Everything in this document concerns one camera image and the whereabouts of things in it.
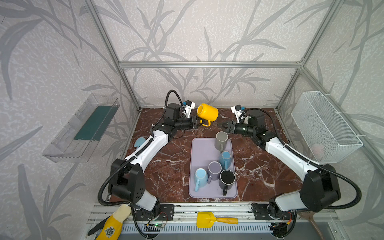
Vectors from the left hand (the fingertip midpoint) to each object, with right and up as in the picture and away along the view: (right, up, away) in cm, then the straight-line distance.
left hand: (206, 117), depth 77 cm
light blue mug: (-3, -31, -1) cm, 31 cm away
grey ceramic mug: (+10, -12, +12) cm, 19 cm away
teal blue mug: (+11, -24, +6) cm, 27 cm away
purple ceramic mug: (+5, -28, +3) cm, 29 cm away
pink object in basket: (+55, -16, -4) cm, 58 cm away
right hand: (+8, -2, +1) cm, 8 cm away
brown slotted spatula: (+50, -48, -5) cm, 70 cm away
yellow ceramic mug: (+2, +3, +5) cm, 6 cm away
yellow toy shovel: (0, -50, -6) cm, 50 cm away
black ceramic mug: (+11, -32, -1) cm, 34 cm away
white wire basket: (+51, -8, -15) cm, 54 cm away
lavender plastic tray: (-1, -23, +22) cm, 31 cm away
